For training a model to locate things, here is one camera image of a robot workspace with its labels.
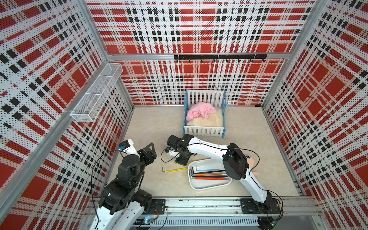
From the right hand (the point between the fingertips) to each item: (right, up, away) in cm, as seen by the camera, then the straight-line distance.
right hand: (185, 159), depth 87 cm
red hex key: (+15, -10, -5) cm, 18 cm away
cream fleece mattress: (+21, +24, +14) cm, 35 cm away
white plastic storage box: (+13, -4, +1) cm, 14 cm away
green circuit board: (-17, -25, -18) cm, 36 cm away
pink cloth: (+9, +32, +9) cm, 34 cm away
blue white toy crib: (+22, +41, +20) cm, 50 cm away
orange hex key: (+15, -8, -3) cm, 18 cm away
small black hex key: (+5, -8, -3) cm, 10 cm away
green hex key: (-5, +1, -10) cm, 11 cm away
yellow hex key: (-12, -7, -1) cm, 15 cm away
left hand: (-16, +11, -18) cm, 26 cm away
